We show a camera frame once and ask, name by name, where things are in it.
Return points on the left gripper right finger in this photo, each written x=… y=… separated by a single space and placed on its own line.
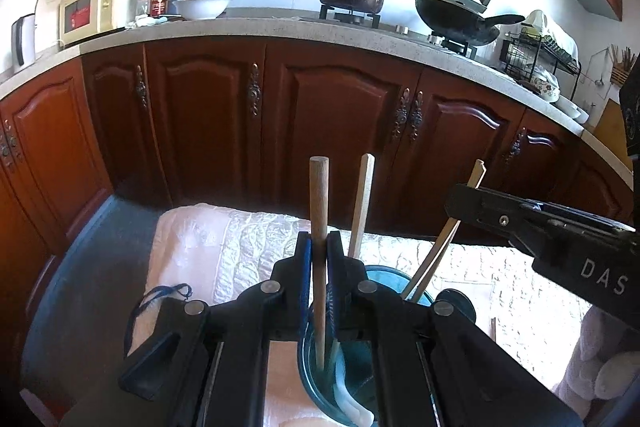
x=344 y=320

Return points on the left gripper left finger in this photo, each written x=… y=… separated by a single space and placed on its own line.
x=289 y=309

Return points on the thin wooden chopstick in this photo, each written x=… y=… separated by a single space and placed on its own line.
x=416 y=286

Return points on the white ceramic soup spoon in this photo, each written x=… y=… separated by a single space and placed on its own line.
x=356 y=413

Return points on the brown chopstick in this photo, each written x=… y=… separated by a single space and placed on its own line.
x=319 y=209

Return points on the right white gloved hand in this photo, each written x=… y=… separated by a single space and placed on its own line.
x=603 y=365

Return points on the white utensil holder teal rim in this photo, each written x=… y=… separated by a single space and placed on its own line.
x=357 y=358

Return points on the white quilted tablecloth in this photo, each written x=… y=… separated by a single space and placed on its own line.
x=207 y=365

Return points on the black smartphone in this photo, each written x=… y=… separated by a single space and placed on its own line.
x=173 y=309

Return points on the black dish rack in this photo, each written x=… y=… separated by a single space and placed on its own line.
x=535 y=53

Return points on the black wok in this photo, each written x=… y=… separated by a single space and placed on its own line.
x=455 y=22

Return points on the white mixing bowl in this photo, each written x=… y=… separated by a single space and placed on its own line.
x=201 y=9

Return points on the cream microwave oven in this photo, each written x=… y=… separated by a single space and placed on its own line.
x=82 y=19

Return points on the steel electric kettle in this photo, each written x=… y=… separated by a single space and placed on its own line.
x=23 y=42

